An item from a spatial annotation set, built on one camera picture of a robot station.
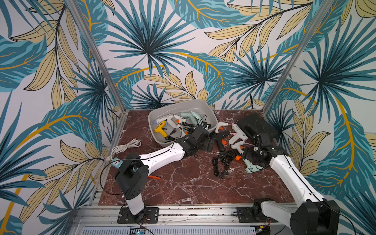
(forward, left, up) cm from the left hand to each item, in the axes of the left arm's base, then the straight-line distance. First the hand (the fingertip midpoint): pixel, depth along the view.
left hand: (205, 141), depth 85 cm
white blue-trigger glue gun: (+25, +24, -11) cm, 36 cm away
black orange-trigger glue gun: (+11, -12, -13) cm, 21 cm away
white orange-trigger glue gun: (+5, -23, -13) cm, 27 cm away
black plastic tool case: (+21, -39, -8) cm, 45 cm away
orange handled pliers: (-17, +31, -11) cm, 37 cm away
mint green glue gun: (+29, +10, -10) cm, 32 cm away
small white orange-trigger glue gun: (+22, -14, -13) cm, 29 cm away
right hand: (-7, -26, -4) cm, 27 cm away
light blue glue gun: (+28, +2, -10) cm, 30 cm away
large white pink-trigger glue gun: (+13, -25, -11) cm, 31 cm away
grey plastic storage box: (+36, -1, -8) cm, 37 cm away
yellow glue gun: (+17, +30, -11) cm, 36 cm away
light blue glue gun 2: (-10, -28, -12) cm, 33 cm away
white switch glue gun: (+24, +16, -9) cm, 30 cm away
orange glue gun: (-4, -21, -11) cm, 24 cm away
